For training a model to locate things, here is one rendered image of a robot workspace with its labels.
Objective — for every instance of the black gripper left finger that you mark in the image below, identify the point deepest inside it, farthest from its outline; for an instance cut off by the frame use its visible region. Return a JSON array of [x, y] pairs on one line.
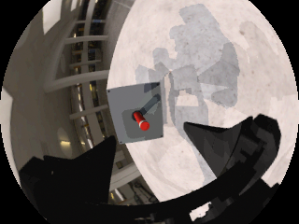
[[92, 170]]

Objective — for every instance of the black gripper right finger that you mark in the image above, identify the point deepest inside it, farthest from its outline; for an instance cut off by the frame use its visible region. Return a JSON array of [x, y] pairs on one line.
[[216, 144]]

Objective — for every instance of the grey sloped panel with hole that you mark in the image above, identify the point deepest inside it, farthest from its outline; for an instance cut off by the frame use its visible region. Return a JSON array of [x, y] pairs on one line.
[[145, 98]]

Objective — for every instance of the red peg with white band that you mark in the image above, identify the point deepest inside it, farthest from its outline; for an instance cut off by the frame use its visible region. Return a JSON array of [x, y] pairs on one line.
[[142, 123]]

